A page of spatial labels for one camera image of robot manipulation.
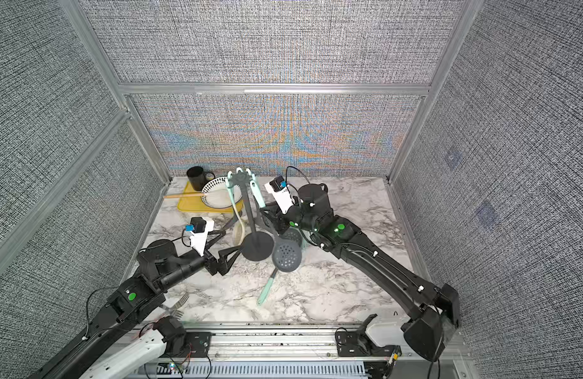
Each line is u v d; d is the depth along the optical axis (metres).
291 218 0.60
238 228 0.86
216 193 1.10
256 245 0.97
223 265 0.57
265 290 0.85
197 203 1.09
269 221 0.70
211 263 0.57
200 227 0.55
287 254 0.76
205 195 1.10
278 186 0.57
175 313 0.79
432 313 0.39
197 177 1.11
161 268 0.48
